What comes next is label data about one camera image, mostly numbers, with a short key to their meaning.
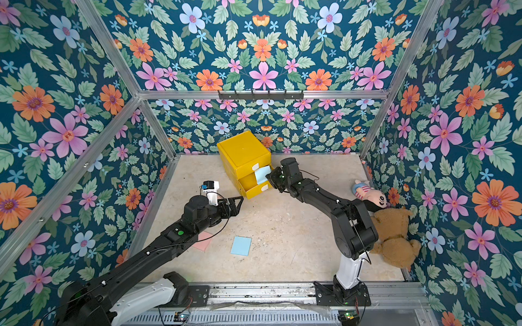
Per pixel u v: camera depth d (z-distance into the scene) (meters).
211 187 0.69
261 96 0.93
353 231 0.48
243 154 0.91
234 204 0.71
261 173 0.92
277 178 0.82
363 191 0.95
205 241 0.58
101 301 0.40
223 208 0.68
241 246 0.86
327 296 0.73
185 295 0.69
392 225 0.80
